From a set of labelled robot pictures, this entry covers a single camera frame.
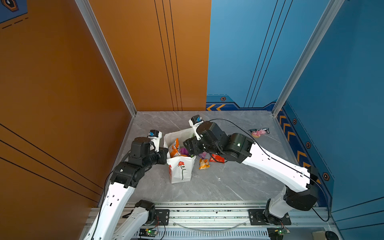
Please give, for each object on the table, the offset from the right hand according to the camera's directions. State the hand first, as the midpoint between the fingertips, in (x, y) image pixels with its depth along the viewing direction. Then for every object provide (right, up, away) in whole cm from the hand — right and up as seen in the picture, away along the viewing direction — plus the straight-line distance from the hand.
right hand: (187, 140), depth 65 cm
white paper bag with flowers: (-4, -15, +10) cm, 19 cm away
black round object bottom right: (+58, -38, -5) cm, 70 cm away
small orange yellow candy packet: (+8, -17, +24) cm, 30 cm away
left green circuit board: (-20, -45, +6) cm, 49 cm away
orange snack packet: (-7, -5, +8) cm, 11 cm away
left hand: (-10, -4, +6) cm, 12 cm away
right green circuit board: (+44, -43, +4) cm, 62 cm away
